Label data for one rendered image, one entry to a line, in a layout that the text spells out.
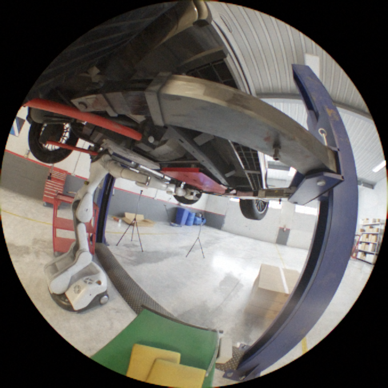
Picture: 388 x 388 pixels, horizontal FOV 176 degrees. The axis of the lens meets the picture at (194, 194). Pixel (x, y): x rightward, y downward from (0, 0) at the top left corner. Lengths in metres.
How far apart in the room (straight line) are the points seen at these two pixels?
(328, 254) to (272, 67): 3.54
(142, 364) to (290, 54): 4.03
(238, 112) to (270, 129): 0.09
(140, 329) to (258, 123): 0.74
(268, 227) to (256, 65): 8.98
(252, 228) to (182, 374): 9.50
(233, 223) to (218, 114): 9.70
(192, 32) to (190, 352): 1.01
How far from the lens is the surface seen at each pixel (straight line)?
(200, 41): 0.51
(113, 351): 0.53
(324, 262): 0.75
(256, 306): 1.94
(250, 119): 0.31
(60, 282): 1.33
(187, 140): 0.82
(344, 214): 0.78
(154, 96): 0.31
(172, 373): 0.45
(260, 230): 9.62
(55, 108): 0.67
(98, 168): 1.15
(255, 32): 3.39
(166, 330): 0.59
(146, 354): 0.49
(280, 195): 1.06
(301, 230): 10.02
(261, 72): 3.72
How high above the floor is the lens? 1.24
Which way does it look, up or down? 6 degrees up
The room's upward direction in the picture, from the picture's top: 14 degrees clockwise
